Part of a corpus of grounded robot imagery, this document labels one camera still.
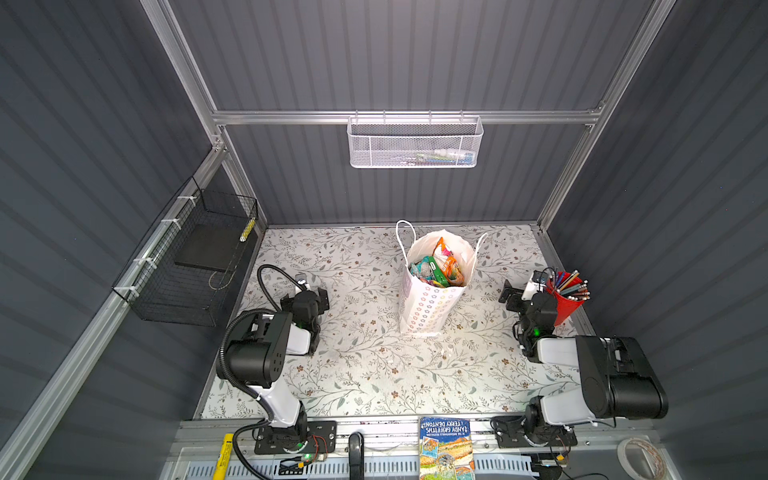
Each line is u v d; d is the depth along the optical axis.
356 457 0.67
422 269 0.92
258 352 0.49
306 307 0.74
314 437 0.72
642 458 0.72
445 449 0.70
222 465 0.69
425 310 0.79
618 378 0.45
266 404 0.54
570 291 0.87
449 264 0.84
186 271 0.73
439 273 0.86
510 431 0.74
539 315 0.70
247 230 0.81
